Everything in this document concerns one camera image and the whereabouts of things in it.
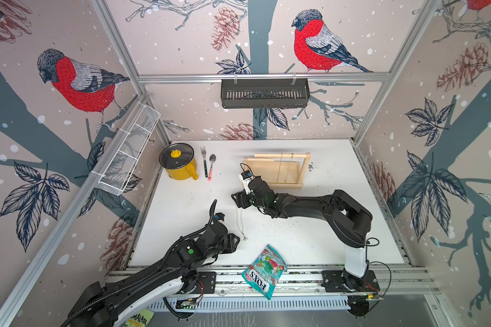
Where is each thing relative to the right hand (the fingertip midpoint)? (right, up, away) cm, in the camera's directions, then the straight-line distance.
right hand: (237, 191), depth 90 cm
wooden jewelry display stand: (+28, +7, +16) cm, 33 cm away
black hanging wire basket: (+13, +48, +15) cm, 52 cm away
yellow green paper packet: (-31, -40, -23) cm, 55 cm away
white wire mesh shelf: (-51, +12, -4) cm, 52 cm away
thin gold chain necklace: (+21, +9, +16) cm, 28 cm away
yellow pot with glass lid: (-29, +13, +8) cm, 33 cm away
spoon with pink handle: (-16, +14, +24) cm, 32 cm away
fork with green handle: (-22, +19, +28) cm, 40 cm away
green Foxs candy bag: (+11, -27, -17) cm, 33 cm away
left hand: (+2, -17, -9) cm, 20 cm away
